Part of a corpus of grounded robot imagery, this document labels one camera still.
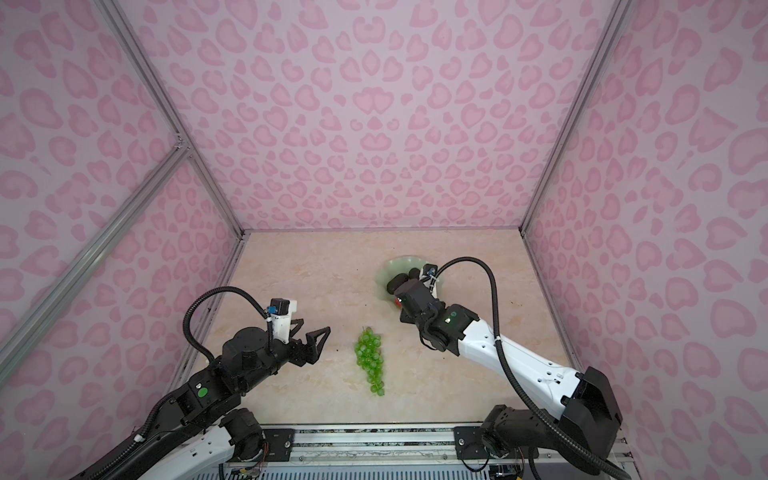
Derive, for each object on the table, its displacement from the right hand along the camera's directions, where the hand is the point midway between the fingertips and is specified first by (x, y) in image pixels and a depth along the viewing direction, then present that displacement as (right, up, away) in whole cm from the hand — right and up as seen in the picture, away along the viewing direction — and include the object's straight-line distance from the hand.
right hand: (412, 300), depth 79 cm
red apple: (-4, +2, -19) cm, 20 cm away
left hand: (-23, -4, -9) cm, 25 cm away
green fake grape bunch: (-12, -17, +5) cm, 21 cm away
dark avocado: (-4, +3, +21) cm, 22 cm away
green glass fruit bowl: (-3, +8, +24) cm, 26 cm away
